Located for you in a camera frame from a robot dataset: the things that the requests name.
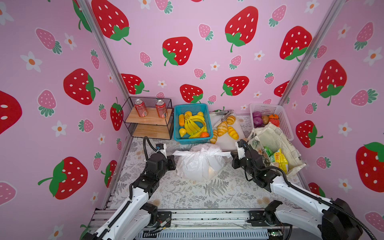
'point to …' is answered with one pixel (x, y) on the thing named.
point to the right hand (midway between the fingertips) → (232, 152)
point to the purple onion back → (256, 114)
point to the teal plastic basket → (194, 109)
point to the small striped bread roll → (231, 120)
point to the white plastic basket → (266, 109)
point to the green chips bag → (268, 151)
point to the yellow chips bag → (280, 159)
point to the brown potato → (265, 119)
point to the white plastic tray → (226, 143)
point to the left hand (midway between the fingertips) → (173, 155)
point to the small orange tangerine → (204, 134)
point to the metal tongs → (227, 113)
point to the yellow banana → (191, 128)
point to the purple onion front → (257, 121)
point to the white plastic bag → (202, 163)
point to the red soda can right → (161, 106)
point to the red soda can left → (141, 108)
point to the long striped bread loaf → (222, 128)
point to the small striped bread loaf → (214, 139)
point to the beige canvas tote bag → (270, 135)
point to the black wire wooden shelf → (151, 126)
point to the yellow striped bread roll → (233, 133)
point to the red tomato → (275, 122)
